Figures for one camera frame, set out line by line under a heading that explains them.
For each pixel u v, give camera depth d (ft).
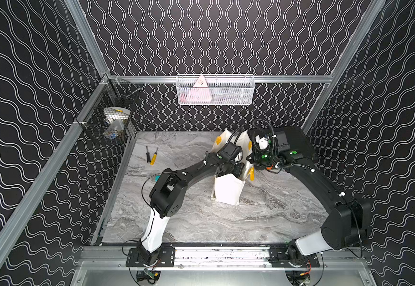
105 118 2.75
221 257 2.50
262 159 2.36
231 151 2.39
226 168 2.29
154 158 3.49
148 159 3.48
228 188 2.51
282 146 2.10
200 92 2.96
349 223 1.37
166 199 1.72
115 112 2.62
